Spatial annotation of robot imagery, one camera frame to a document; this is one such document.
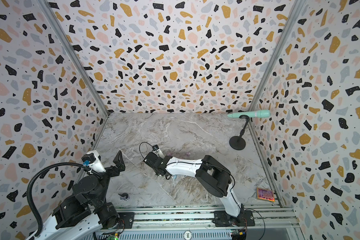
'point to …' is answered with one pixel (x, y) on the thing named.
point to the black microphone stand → (238, 143)
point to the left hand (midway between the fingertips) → (113, 153)
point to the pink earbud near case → (187, 154)
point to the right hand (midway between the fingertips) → (161, 160)
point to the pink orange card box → (265, 194)
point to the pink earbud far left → (169, 154)
